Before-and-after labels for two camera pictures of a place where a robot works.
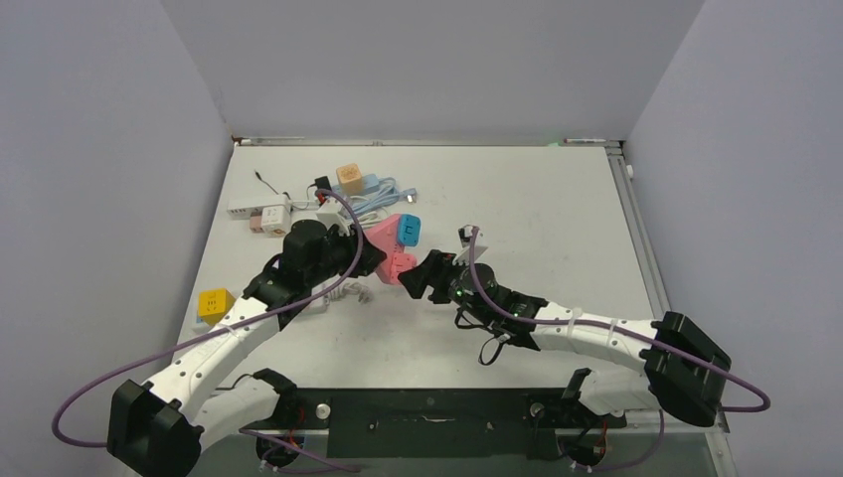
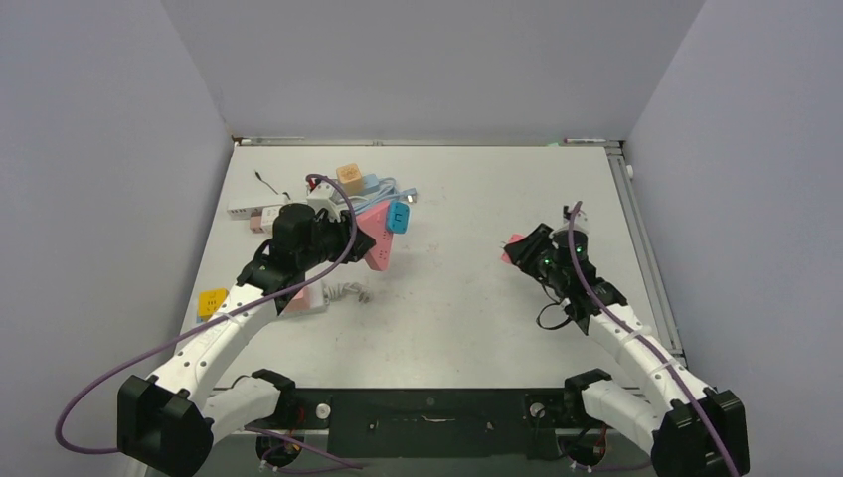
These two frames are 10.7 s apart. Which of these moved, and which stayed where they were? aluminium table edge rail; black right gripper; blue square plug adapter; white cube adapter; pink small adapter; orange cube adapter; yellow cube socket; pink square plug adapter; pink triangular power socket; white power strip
Moved: pink triangular power socket; blue square plug adapter; black right gripper; pink square plug adapter
Stayed: aluminium table edge rail; white cube adapter; yellow cube socket; pink small adapter; white power strip; orange cube adapter
